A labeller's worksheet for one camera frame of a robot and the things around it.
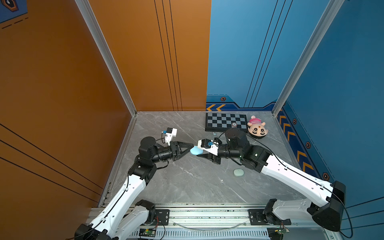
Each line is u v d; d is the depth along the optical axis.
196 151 0.64
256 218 0.72
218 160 0.60
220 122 1.09
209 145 0.54
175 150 0.60
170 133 0.66
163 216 0.73
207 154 0.59
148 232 0.71
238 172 0.86
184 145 0.64
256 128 0.99
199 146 0.54
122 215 0.45
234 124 1.08
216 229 0.71
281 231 0.70
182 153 0.62
